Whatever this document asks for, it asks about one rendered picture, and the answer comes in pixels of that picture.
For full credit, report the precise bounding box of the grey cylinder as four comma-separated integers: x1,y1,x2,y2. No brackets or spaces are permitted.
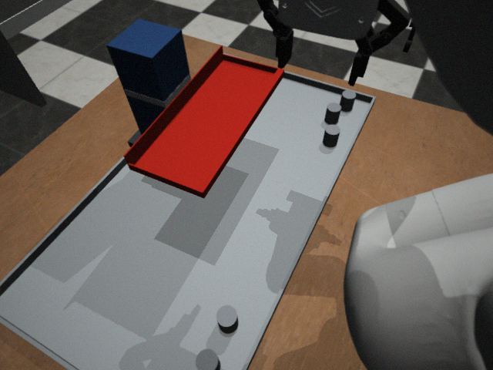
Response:
324,103,341,125
216,305,239,334
196,349,220,370
340,90,356,112
323,124,340,147

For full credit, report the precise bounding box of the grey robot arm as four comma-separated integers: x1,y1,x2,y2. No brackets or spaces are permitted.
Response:
344,0,493,370

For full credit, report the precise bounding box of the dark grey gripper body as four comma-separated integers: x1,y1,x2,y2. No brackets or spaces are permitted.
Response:
278,0,379,40

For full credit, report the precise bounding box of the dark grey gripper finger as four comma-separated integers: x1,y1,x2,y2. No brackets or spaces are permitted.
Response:
348,0,411,86
257,0,293,69

